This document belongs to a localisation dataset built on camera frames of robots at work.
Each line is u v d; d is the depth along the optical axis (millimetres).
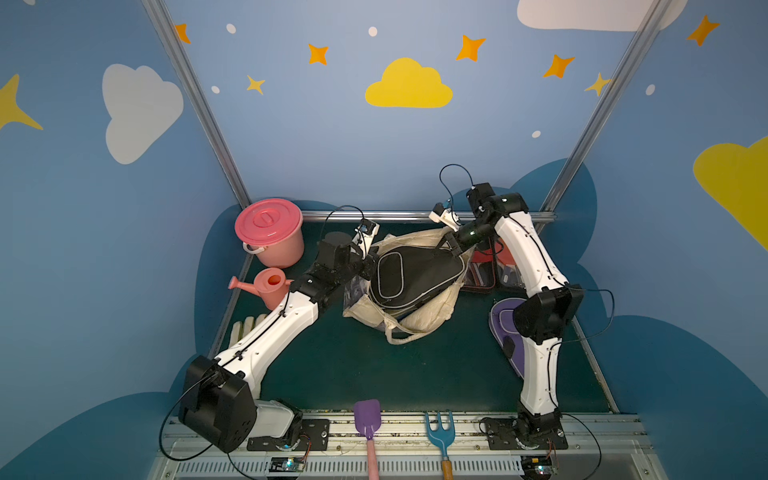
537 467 717
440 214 767
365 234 662
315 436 746
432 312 783
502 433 747
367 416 771
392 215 1553
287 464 709
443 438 733
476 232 722
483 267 1074
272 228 954
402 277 835
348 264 624
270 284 904
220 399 396
